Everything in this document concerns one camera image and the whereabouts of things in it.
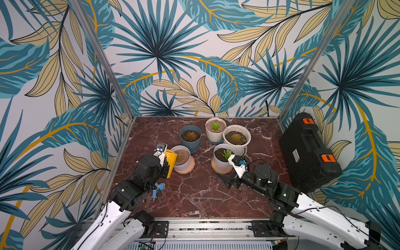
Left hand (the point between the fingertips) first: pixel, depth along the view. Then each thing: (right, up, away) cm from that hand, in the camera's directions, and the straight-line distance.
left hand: (162, 160), depth 71 cm
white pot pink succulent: (+9, -4, +13) cm, 16 cm away
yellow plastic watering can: (+3, +1, +3) cm, 4 cm away
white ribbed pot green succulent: (+26, +15, +28) cm, 41 cm away
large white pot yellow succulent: (+40, +10, +24) cm, 48 cm away
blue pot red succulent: (+11, +10, +24) cm, 28 cm away
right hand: (+28, -2, -2) cm, 28 cm away
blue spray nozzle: (-4, -17, +13) cm, 21 cm away
